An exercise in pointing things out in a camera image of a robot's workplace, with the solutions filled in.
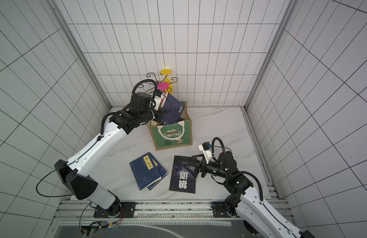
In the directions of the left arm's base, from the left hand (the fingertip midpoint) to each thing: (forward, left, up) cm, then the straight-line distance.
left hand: (163, 113), depth 75 cm
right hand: (-20, -13, -11) cm, 26 cm away
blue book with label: (-20, +12, -28) cm, 36 cm away
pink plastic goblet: (+23, +3, 0) cm, 23 cm away
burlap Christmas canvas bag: (-1, -4, -19) cm, 20 cm away
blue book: (-20, +2, -28) cm, 34 cm away
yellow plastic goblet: (+37, +1, +1) cm, 37 cm away
